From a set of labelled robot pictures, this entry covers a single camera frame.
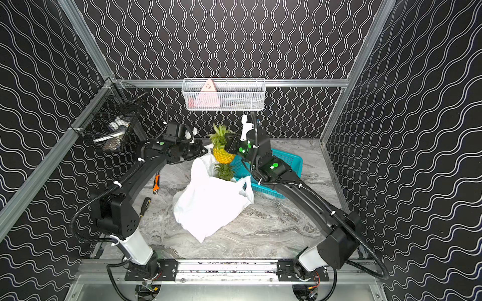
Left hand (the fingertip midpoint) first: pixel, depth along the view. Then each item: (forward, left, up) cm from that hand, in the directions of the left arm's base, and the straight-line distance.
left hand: (207, 146), depth 83 cm
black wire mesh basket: (+13, +52, +1) cm, 53 cm away
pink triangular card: (+22, +3, +11) cm, 25 cm away
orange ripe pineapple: (-7, -7, +5) cm, 11 cm away
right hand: (-5, -9, +13) cm, 17 cm away
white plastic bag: (-22, -2, -12) cm, 25 cm away
